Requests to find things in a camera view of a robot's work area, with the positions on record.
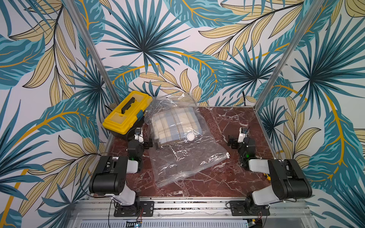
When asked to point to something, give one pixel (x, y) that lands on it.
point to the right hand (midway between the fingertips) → (237, 135)
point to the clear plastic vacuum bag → (181, 142)
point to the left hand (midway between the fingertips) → (143, 135)
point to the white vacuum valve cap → (190, 137)
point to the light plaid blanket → (174, 125)
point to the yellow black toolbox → (128, 113)
